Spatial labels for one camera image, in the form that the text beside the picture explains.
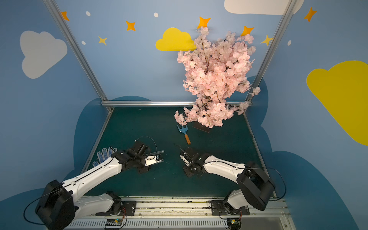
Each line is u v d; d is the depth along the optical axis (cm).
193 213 74
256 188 43
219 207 75
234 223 73
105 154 93
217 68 69
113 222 73
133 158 63
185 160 75
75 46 82
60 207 39
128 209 74
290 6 69
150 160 72
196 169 62
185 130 108
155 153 96
